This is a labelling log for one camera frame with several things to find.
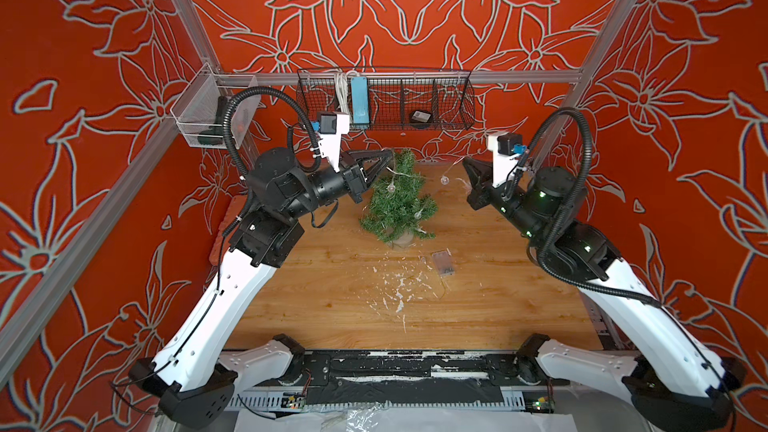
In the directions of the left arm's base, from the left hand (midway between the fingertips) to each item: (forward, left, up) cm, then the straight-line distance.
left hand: (390, 154), depth 50 cm
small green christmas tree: (+8, -2, -25) cm, 27 cm away
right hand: (+6, -14, -6) cm, 16 cm away
